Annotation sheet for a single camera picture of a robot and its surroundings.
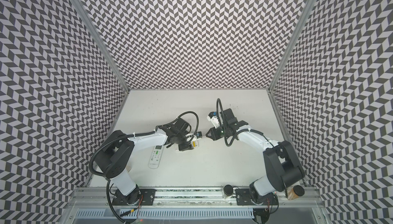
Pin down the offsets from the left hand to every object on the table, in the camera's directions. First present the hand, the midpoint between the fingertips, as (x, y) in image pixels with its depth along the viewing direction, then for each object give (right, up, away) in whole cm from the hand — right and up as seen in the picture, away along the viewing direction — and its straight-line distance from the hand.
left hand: (190, 142), depth 90 cm
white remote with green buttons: (-19, -7, -6) cm, 21 cm away
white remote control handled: (+3, 0, -2) cm, 3 cm away
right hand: (+11, +4, -5) cm, 13 cm away
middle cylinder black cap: (+19, -16, -22) cm, 33 cm away
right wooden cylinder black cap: (+49, -16, -23) cm, 56 cm away
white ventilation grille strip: (+1, -27, -21) cm, 35 cm away
